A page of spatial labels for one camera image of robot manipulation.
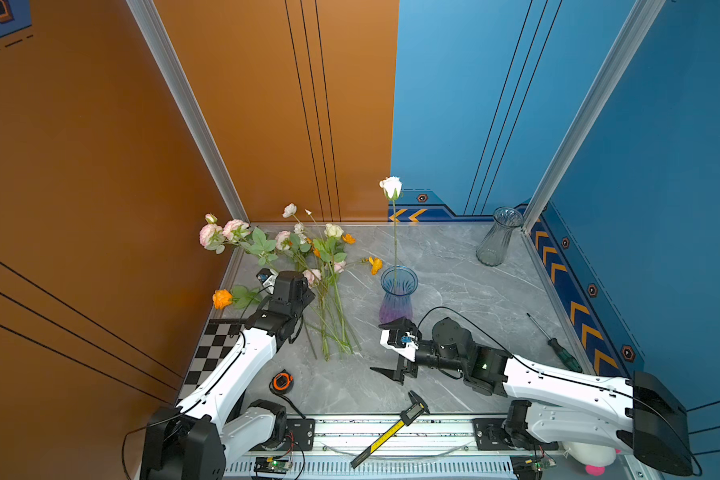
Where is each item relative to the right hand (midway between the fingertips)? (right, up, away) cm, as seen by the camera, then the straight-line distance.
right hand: (376, 345), depth 70 cm
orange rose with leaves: (-43, +7, +27) cm, 51 cm away
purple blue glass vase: (+7, +13, +14) cm, 20 cm away
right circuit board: (+37, -30, +1) cm, 47 cm away
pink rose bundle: (-15, +2, +24) cm, 29 cm away
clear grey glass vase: (+43, +23, +39) cm, 62 cm away
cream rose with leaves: (-15, +22, +33) cm, 42 cm away
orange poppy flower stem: (0, +18, +36) cm, 40 cm away
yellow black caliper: (+8, -20, +6) cm, 23 cm away
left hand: (-20, +12, +15) cm, 28 cm away
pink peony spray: (-46, +26, +15) cm, 55 cm away
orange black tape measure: (-25, -13, +10) cm, 30 cm away
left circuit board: (-25, -29, +1) cm, 38 cm away
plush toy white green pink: (+49, -24, -4) cm, 54 cm away
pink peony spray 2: (-32, +26, +36) cm, 55 cm away
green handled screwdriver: (+55, -9, +14) cm, 57 cm away
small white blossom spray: (-30, +37, +36) cm, 60 cm away
